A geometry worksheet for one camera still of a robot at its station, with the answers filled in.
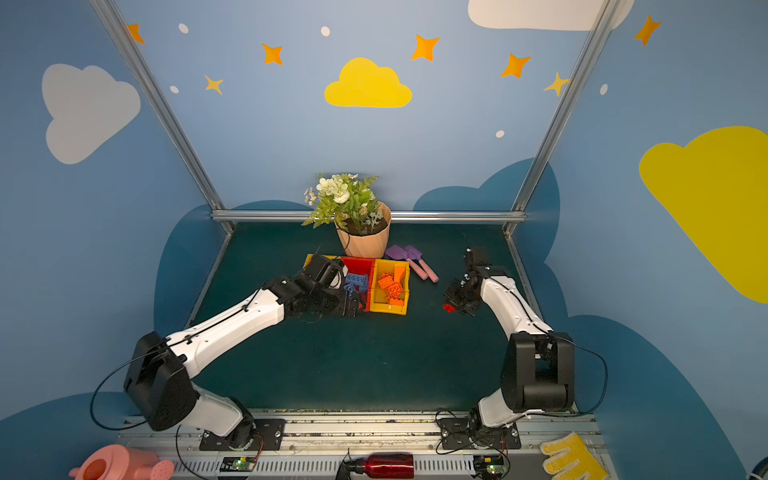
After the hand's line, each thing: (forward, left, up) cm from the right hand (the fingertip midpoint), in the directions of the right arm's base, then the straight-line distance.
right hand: (451, 299), depth 89 cm
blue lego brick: (+10, +31, -5) cm, 33 cm away
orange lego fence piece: (+6, +18, -6) cm, 20 cm away
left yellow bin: (+14, +48, -2) cm, 50 cm away
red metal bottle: (-42, +18, -5) cm, 46 cm away
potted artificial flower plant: (+21, +33, +18) cm, 43 cm away
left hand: (-7, +28, +6) cm, 29 cm away
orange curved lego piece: (+12, +16, -5) cm, 21 cm away
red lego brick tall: (-4, +1, +1) cm, 4 cm away
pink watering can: (-45, +73, +3) cm, 86 cm away
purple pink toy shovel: (+24, +17, -9) cm, 31 cm away
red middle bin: (+14, +30, -3) cm, 33 cm away
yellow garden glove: (-38, -31, -8) cm, 50 cm away
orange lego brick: (+2, +18, -6) cm, 19 cm away
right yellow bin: (+1, +22, -6) cm, 23 cm away
